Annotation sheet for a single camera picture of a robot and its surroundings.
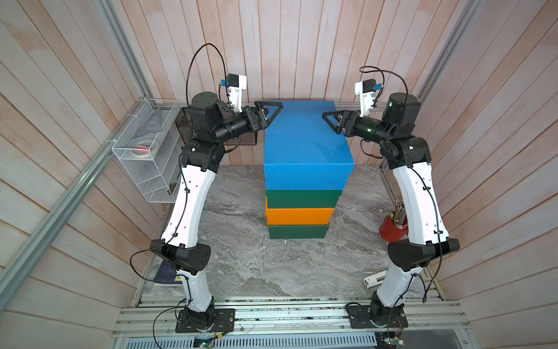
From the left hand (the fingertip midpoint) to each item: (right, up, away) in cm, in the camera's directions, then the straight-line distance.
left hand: (276, 112), depth 59 cm
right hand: (+15, +1, +5) cm, 15 cm away
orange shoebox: (+8, -31, +21) cm, 39 cm away
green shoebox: (+10, -39, +32) cm, 52 cm away
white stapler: (+37, -55, +20) cm, 69 cm away
